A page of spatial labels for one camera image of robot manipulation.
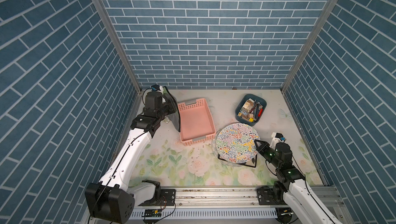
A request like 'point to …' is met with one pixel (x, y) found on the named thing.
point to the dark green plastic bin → (249, 109)
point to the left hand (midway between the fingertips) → (177, 100)
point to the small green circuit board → (153, 213)
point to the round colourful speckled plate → (235, 143)
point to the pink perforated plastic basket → (196, 123)
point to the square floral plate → (251, 163)
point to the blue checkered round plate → (215, 153)
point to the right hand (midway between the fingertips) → (255, 141)
